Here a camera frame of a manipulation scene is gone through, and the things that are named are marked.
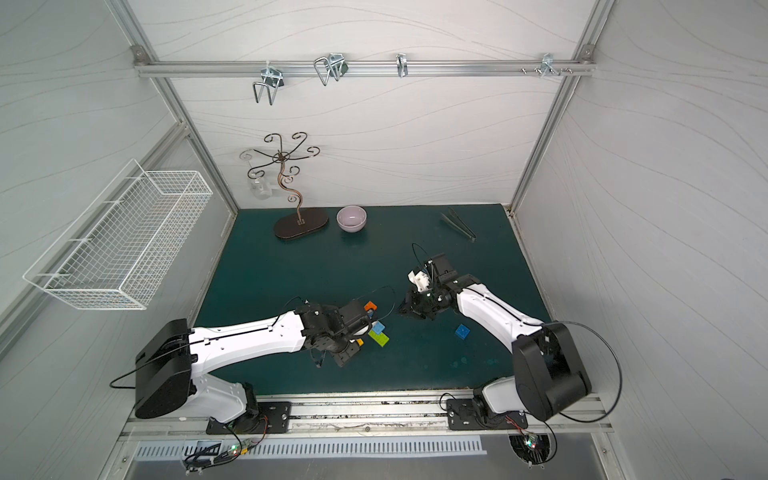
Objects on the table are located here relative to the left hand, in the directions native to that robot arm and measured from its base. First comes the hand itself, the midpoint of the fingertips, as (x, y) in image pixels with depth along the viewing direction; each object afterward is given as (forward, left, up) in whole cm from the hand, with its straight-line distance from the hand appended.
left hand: (350, 347), depth 79 cm
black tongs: (+55, -34, -5) cm, 65 cm away
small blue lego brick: (+7, -32, -5) cm, 33 cm away
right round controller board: (-20, -46, -10) cm, 52 cm away
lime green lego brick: (+4, -8, -6) cm, 11 cm away
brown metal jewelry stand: (+48, +26, -5) cm, 55 cm away
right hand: (+10, -13, +3) cm, 16 cm away
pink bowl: (+51, +6, -3) cm, 51 cm away
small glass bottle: (+47, +33, +15) cm, 59 cm away
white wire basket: (+12, +53, +25) cm, 60 cm away
